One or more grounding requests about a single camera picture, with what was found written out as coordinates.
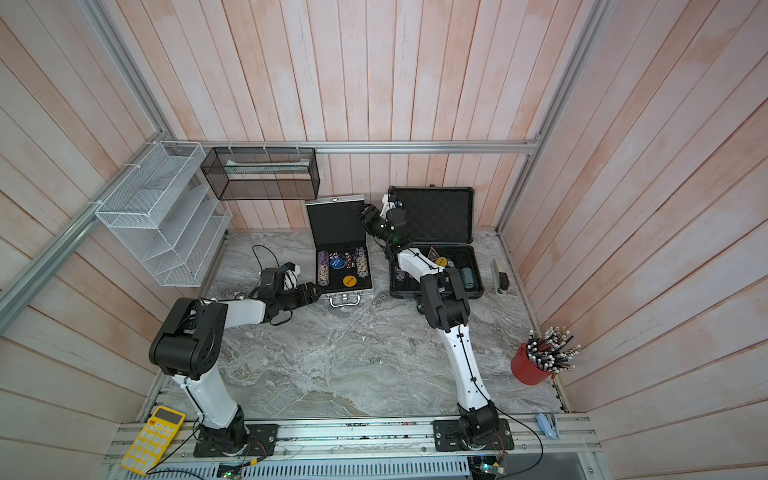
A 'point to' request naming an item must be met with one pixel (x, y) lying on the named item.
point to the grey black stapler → (501, 279)
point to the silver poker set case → (343, 256)
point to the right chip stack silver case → (361, 262)
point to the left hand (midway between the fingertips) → (317, 295)
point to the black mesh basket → (263, 173)
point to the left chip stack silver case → (323, 268)
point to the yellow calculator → (148, 449)
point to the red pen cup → (543, 356)
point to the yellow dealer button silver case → (350, 281)
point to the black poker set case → (440, 225)
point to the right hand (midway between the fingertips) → (352, 208)
